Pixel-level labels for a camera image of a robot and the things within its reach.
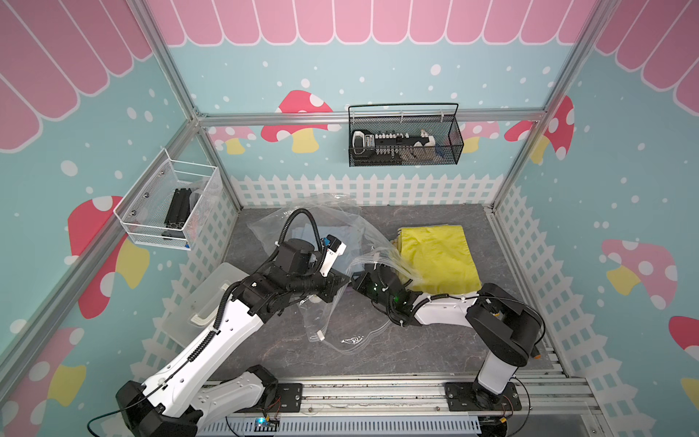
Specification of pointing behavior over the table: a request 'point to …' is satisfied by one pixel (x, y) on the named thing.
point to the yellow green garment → (438, 259)
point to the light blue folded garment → (353, 238)
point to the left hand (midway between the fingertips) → (345, 284)
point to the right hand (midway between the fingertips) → (347, 275)
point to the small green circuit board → (261, 421)
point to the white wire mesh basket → (169, 203)
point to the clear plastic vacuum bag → (341, 225)
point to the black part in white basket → (177, 213)
